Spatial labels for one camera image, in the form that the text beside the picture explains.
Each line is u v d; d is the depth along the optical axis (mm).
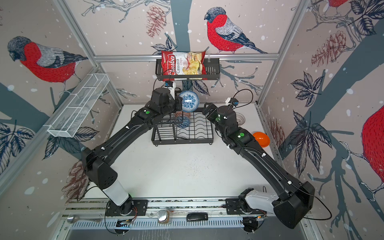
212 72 949
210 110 637
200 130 1029
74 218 698
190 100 795
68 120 717
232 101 631
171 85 680
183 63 876
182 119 799
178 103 677
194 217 671
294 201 371
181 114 827
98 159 439
